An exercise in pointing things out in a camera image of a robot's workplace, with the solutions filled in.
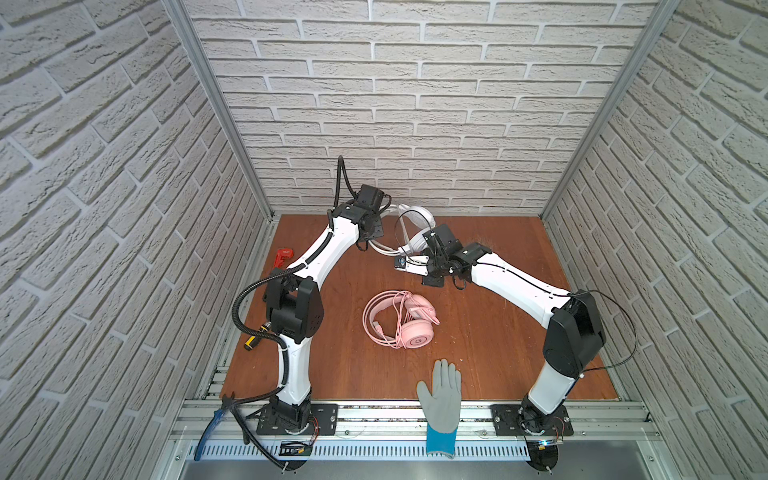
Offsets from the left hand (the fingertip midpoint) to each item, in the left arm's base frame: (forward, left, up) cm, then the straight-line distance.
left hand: (371, 224), depth 92 cm
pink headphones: (-23, -3, -19) cm, 30 cm away
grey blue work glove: (-49, -18, -17) cm, 55 cm away
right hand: (-13, -15, -3) cm, 20 cm away
